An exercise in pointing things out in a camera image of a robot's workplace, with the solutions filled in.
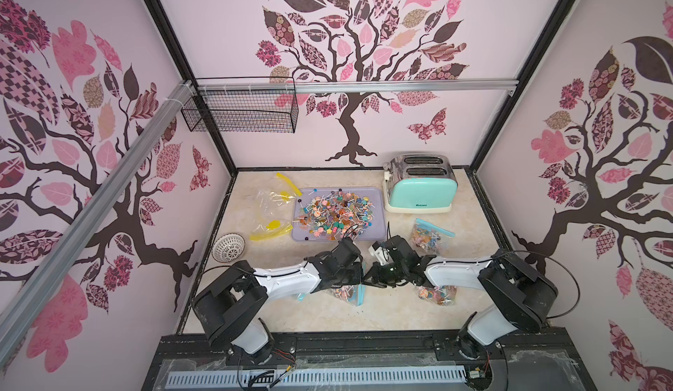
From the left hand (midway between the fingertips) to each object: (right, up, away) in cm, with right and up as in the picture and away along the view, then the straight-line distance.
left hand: (363, 280), depth 85 cm
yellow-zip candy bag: (-35, +25, +21) cm, 48 cm away
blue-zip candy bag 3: (-3, -4, -2) cm, 5 cm away
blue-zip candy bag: (+26, -4, -2) cm, 26 cm away
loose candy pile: (-11, +20, +16) cm, 28 cm away
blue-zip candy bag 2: (+26, +12, +10) cm, 30 cm away
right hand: (-1, 0, -1) cm, 2 cm away
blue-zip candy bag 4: (-20, -4, -3) cm, 21 cm away
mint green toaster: (+22, +32, +12) cm, 41 cm away
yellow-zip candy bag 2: (-33, +16, +8) cm, 38 cm away
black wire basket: (-44, +62, +10) cm, 77 cm away
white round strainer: (-48, +9, +8) cm, 50 cm away
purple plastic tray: (+7, +14, +18) cm, 24 cm away
